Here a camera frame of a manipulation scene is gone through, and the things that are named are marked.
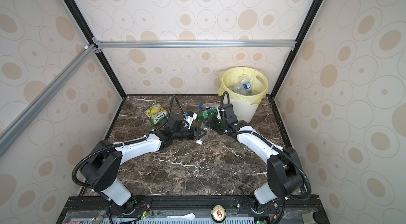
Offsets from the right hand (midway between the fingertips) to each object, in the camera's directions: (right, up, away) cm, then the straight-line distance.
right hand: (206, 122), depth 85 cm
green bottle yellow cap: (+2, +4, +21) cm, 22 cm away
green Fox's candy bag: (-33, +4, +21) cm, 40 cm away
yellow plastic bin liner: (+16, +27, +14) cm, 34 cm away
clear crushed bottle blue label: (+23, +21, +11) cm, 34 cm away
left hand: (+1, -5, -5) cm, 7 cm away
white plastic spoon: (-7, -41, -15) cm, 44 cm away
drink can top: (+5, -35, -23) cm, 42 cm away
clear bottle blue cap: (+2, +9, +27) cm, 29 cm away
